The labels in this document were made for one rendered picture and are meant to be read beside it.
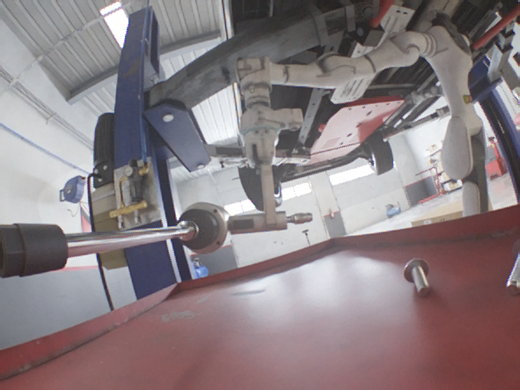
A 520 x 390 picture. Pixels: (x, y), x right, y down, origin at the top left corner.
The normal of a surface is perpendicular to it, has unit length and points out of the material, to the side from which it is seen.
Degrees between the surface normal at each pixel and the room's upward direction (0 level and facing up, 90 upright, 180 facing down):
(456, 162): 93
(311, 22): 180
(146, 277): 90
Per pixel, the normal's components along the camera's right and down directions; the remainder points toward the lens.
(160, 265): 0.02, -0.22
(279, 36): 0.29, 0.94
